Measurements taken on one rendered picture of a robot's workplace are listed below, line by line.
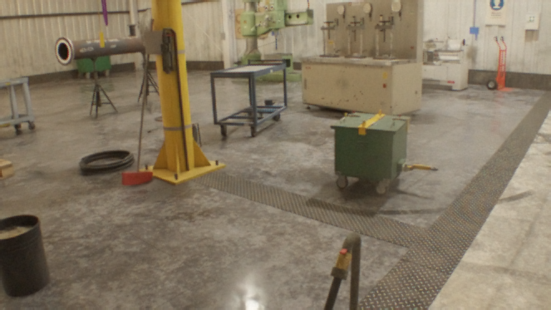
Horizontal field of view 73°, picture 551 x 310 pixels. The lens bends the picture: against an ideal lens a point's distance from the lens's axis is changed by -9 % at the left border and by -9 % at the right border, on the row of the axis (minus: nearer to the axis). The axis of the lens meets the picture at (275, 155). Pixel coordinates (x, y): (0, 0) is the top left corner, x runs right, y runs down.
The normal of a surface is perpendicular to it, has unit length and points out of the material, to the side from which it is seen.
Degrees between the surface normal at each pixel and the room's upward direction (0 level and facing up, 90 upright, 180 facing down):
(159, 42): 90
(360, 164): 90
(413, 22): 90
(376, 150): 90
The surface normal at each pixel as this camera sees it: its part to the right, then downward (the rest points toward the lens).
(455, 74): -0.65, 0.25
